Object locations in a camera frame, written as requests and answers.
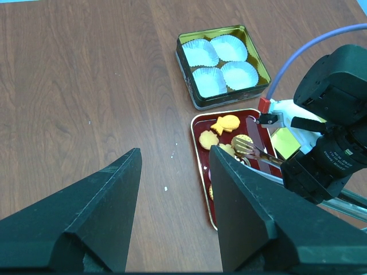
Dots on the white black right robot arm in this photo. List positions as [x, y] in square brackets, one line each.
[334, 89]

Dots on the orange fish-shaped cookie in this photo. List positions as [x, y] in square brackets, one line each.
[227, 123]

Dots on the gold square cookie tin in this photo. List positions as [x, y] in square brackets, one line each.
[221, 66]

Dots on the round waffle sandwich cookie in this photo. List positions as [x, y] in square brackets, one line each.
[242, 143]

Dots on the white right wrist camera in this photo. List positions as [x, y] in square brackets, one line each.
[272, 111]

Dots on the gold tin lid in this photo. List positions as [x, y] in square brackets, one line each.
[285, 141]

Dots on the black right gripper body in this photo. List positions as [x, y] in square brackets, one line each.
[302, 176]

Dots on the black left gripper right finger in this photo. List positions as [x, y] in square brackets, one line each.
[266, 228]

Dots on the white paper cup front-left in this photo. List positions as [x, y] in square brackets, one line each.
[210, 82]

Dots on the orange shell-shaped cookie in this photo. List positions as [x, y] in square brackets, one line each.
[208, 139]

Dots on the white paper cup back-left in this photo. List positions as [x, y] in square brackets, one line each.
[200, 52]

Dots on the dark red serving tray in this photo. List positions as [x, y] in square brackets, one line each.
[237, 134]

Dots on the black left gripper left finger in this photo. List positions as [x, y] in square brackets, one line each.
[85, 227]

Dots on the white paper cup front-right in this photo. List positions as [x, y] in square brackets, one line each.
[240, 75]

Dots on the pink round cookie upper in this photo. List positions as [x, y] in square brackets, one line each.
[210, 173]

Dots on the white paper cup back-right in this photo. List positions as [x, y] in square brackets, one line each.
[229, 48]

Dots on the round lattice biscuit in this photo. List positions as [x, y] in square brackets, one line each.
[210, 190]

